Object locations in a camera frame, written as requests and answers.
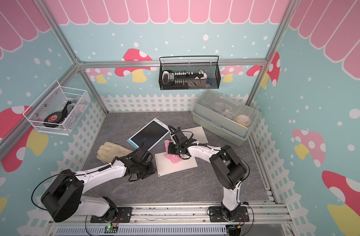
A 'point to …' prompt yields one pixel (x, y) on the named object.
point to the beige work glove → (108, 150)
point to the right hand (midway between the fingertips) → (168, 149)
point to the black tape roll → (55, 117)
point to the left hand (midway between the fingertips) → (154, 174)
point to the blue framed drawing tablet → (153, 132)
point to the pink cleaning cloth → (172, 158)
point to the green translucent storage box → (230, 118)
